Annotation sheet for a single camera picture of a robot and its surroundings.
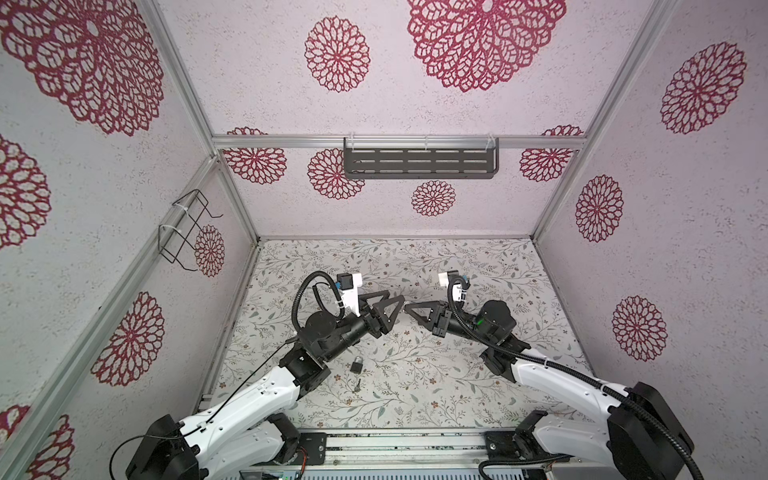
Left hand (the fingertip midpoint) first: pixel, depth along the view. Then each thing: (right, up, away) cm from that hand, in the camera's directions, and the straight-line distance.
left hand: (395, 299), depth 68 cm
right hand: (+3, -2, -1) cm, 3 cm away
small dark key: (-10, -27, +16) cm, 32 cm away
